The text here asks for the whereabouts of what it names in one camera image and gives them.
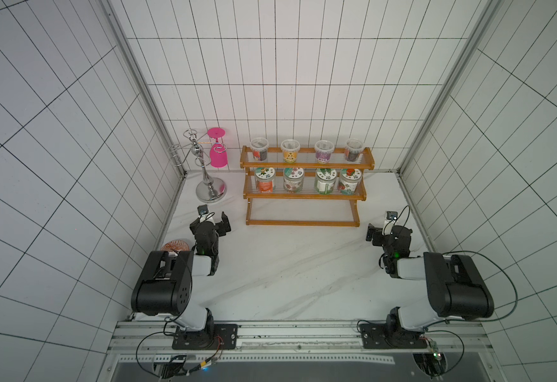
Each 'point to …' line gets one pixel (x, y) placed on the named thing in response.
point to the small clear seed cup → (353, 148)
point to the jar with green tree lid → (325, 181)
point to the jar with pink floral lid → (293, 179)
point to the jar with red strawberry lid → (349, 181)
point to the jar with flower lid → (264, 179)
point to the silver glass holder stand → (209, 189)
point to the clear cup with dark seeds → (259, 148)
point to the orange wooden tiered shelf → (305, 186)
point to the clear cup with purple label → (323, 150)
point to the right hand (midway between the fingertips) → (375, 221)
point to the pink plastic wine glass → (218, 151)
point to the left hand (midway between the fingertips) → (212, 217)
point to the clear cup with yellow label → (290, 148)
